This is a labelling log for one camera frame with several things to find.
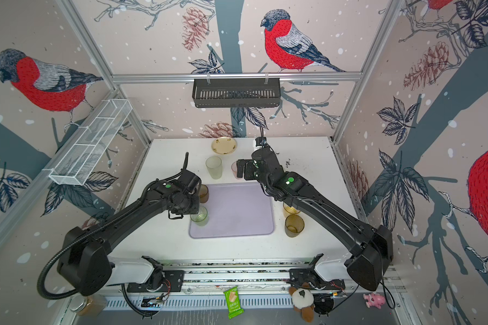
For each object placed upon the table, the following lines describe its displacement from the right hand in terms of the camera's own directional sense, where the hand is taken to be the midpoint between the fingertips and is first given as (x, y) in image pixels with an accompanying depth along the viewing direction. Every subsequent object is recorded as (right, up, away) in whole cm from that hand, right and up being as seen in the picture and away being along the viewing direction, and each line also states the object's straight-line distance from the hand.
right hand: (248, 159), depth 75 cm
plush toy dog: (+19, -48, -8) cm, 52 cm away
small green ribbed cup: (-21, -27, +13) cm, 37 cm away
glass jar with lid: (-50, -46, -13) cm, 70 cm away
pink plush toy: (+43, -48, -8) cm, 65 cm away
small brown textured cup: (-21, -18, +19) cm, 34 cm away
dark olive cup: (+20, -29, +11) cm, 37 cm away
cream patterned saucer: (-15, +7, +43) cm, 46 cm away
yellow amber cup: (+17, -22, +9) cm, 29 cm away
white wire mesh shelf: (-63, -1, -2) cm, 63 cm away
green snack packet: (-5, -50, -7) cm, 51 cm away
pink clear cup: (-7, -5, +24) cm, 26 cm away
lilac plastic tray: (-6, -25, +18) cm, 31 cm away
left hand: (-21, -19, +8) cm, 30 cm away
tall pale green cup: (-17, -3, +25) cm, 31 cm away
